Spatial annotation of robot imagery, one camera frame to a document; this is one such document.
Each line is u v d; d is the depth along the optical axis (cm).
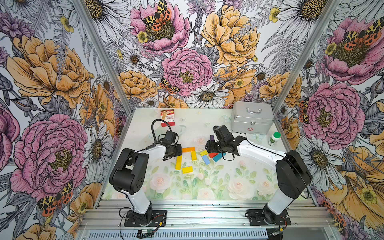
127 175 48
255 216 70
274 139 97
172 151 83
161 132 78
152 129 76
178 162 94
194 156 97
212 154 96
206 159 94
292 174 46
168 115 115
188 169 92
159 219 73
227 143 68
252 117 101
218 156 100
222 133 70
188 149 99
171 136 79
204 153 96
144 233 73
